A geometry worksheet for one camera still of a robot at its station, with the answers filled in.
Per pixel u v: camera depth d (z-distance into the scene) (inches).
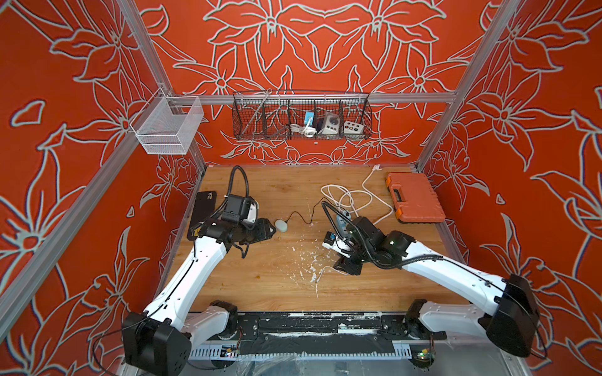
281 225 37.4
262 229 26.8
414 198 39.4
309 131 33.6
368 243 23.1
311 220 38.7
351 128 37.1
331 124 35.7
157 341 14.6
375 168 46.1
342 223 23.6
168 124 36.6
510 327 15.0
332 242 26.4
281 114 39.6
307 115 32.8
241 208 23.6
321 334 28.6
